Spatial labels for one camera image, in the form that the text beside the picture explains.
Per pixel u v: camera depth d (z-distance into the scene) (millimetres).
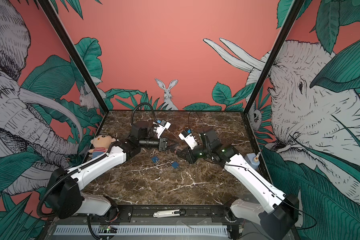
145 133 625
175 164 912
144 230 701
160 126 681
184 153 687
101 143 924
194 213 752
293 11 710
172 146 705
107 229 701
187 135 625
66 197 404
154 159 929
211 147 550
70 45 827
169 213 746
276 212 374
